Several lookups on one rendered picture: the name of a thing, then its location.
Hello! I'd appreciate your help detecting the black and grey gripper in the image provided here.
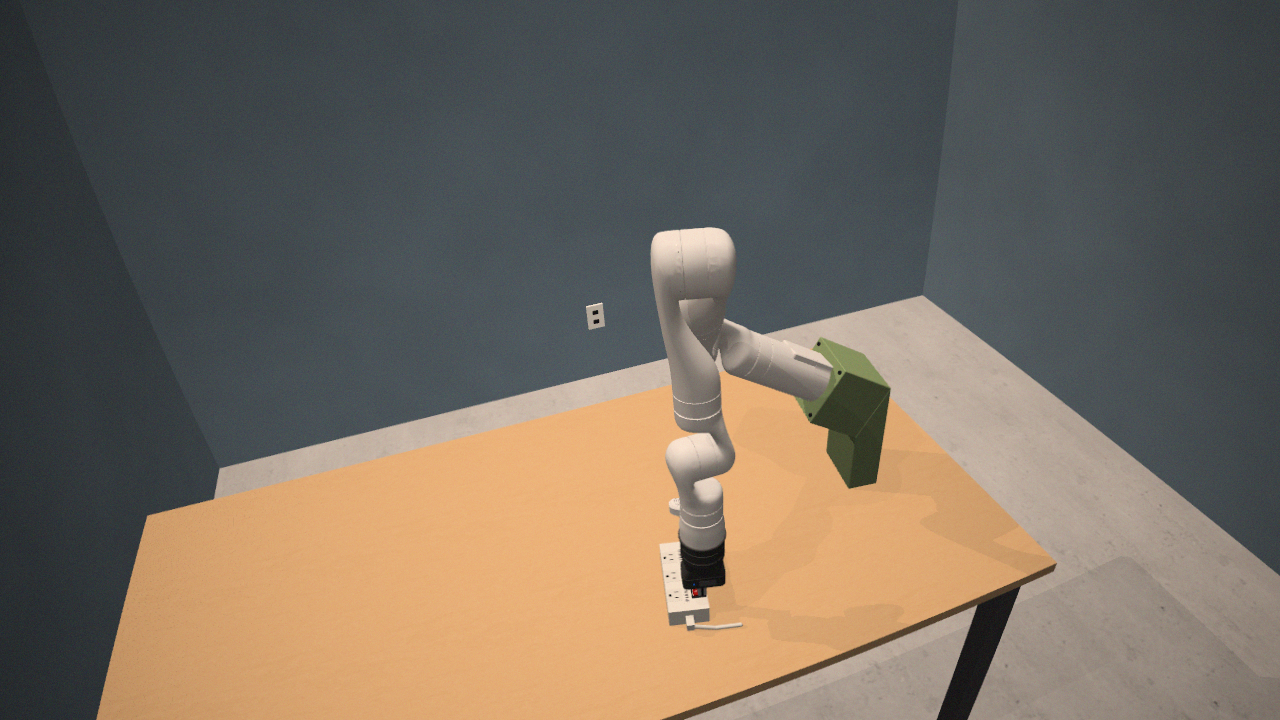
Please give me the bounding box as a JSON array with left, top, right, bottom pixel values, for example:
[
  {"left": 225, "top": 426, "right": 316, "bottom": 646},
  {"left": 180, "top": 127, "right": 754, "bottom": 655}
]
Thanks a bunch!
[{"left": 669, "top": 498, "right": 726, "bottom": 596}]

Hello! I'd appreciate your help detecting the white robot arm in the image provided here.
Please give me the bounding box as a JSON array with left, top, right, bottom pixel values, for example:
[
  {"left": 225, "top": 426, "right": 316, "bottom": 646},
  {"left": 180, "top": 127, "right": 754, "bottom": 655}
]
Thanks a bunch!
[{"left": 652, "top": 228, "right": 833, "bottom": 528}]

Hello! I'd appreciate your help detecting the white power strip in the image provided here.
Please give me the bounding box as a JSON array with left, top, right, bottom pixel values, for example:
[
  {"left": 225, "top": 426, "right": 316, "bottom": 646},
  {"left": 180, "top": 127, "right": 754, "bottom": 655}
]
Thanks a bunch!
[{"left": 659, "top": 542, "right": 742, "bottom": 632}]

